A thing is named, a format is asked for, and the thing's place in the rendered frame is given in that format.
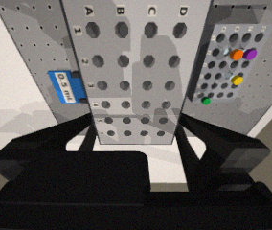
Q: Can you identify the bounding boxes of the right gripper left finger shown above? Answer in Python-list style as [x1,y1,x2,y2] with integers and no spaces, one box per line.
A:
[3,113,97,150]

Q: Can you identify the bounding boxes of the purple-capped tube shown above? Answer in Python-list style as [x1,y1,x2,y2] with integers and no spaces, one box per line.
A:
[239,48,257,60]

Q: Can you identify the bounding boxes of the grey flat rectangular mat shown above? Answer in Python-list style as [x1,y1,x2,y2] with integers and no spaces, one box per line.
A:
[0,0,272,135]

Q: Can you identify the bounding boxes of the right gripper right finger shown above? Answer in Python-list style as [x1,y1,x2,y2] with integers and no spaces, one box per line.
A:
[175,113,271,192]

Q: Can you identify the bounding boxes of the grey tube rack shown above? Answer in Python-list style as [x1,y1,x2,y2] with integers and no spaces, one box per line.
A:
[187,24,272,103]

